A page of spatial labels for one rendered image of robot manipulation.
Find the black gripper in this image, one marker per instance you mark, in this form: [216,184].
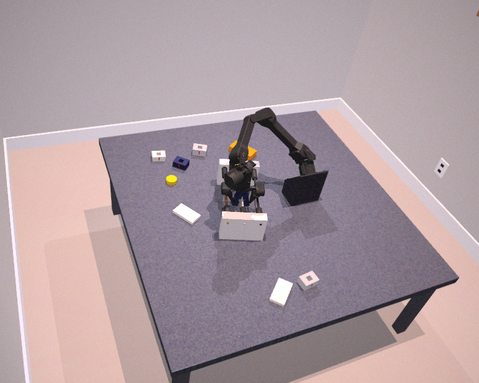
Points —
[257,190]

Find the yellow short cylinder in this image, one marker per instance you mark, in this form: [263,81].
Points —
[171,180]

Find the orange rectangular block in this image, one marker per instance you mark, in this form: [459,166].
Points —
[251,153]

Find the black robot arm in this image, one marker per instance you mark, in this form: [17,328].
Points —
[239,154]

